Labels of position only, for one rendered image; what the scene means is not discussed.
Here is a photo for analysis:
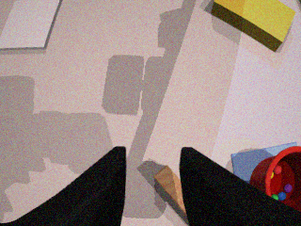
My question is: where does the yellow rectangular block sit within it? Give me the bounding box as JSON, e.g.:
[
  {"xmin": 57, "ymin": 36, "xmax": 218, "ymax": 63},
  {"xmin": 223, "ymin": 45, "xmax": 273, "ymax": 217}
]
[{"xmin": 211, "ymin": 0, "xmax": 296, "ymax": 52}]

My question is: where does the purple marble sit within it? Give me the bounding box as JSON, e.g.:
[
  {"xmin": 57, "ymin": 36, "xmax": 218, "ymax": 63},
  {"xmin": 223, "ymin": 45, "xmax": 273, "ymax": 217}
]
[{"xmin": 283, "ymin": 184, "xmax": 293, "ymax": 192}]

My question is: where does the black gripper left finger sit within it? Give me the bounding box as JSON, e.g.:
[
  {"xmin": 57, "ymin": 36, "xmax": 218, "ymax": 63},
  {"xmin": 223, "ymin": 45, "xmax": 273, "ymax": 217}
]
[{"xmin": 0, "ymin": 147, "xmax": 127, "ymax": 226}]

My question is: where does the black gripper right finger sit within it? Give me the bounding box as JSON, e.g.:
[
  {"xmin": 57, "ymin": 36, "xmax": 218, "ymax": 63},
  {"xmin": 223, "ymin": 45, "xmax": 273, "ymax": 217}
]
[{"xmin": 180, "ymin": 147, "xmax": 301, "ymax": 226}]

